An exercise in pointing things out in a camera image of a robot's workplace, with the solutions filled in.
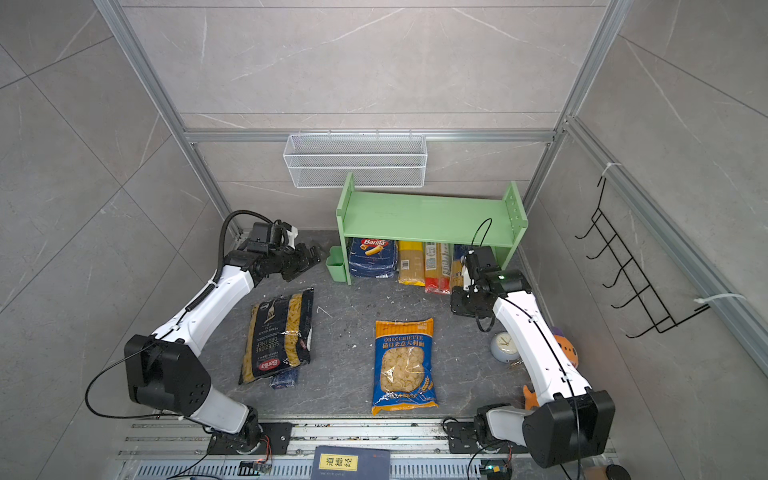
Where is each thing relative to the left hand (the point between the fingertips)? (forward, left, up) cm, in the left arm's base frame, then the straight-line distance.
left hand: (319, 252), depth 84 cm
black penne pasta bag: (-19, +11, -14) cm, 26 cm away
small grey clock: (-23, -53, -18) cm, 61 cm away
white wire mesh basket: (+35, -17, +7) cm, 39 cm away
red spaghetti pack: (-1, -35, -7) cm, 36 cm away
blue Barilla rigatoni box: (+1, -15, -4) cm, 16 cm away
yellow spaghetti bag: (+1, -27, -7) cm, 28 cm away
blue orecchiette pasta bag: (-27, -23, -18) cm, 40 cm away
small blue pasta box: (-29, +10, -19) cm, 36 cm away
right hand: (-15, -39, -5) cm, 42 cm away
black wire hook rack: (-23, -75, +11) cm, 79 cm away
